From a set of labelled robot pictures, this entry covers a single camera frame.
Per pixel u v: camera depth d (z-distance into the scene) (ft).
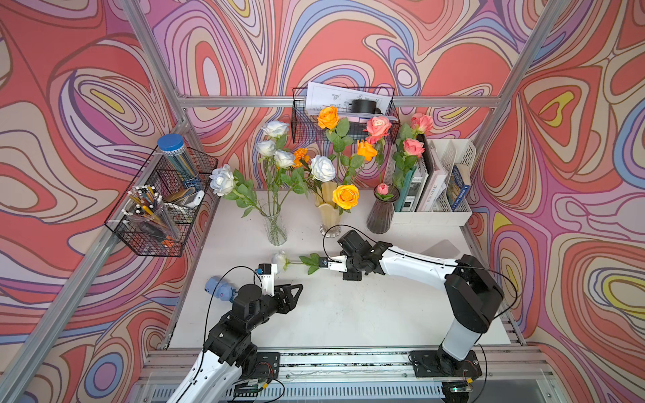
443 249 3.25
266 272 2.29
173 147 2.28
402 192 2.98
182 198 2.45
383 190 2.60
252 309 1.93
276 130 2.53
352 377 2.38
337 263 2.51
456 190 3.33
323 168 2.26
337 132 2.56
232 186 2.28
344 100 2.83
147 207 1.90
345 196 2.19
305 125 2.97
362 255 2.21
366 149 2.52
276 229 3.13
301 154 2.63
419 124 2.70
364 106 2.69
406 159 2.79
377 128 2.45
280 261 2.77
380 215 3.54
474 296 1.50
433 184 2.98
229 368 1.86
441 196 3.35
